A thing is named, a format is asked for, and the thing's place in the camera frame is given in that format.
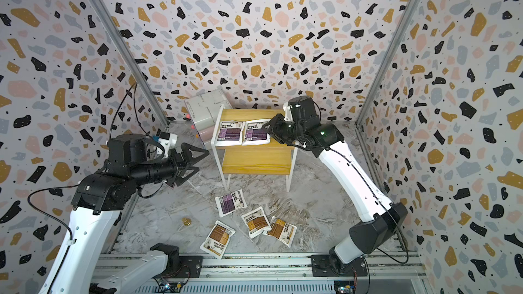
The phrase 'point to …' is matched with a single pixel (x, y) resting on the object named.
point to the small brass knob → (186, 221)
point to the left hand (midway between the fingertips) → (204, 160)
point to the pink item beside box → (206, 135)
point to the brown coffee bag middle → (256, 222)
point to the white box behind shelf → (204, 109)
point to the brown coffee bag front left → (216, 243)
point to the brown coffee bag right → (281, 230)
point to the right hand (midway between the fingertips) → (261, 128)
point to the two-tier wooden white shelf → (274, 158)
